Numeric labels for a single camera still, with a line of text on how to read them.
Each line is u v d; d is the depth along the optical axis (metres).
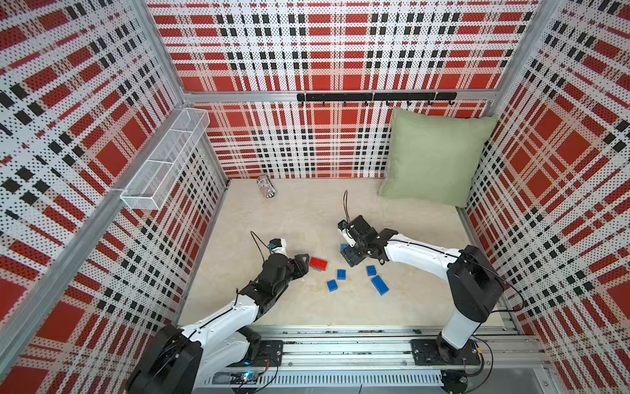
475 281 0.51
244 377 0.69
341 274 0.88
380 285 0.87
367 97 0.88
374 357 0.75
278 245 0.78
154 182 0.94
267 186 1.15
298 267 0.75
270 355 0.73
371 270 0.90
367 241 0.69
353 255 0.79
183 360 0.40
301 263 0.77
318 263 0.90
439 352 0.66
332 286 0.86
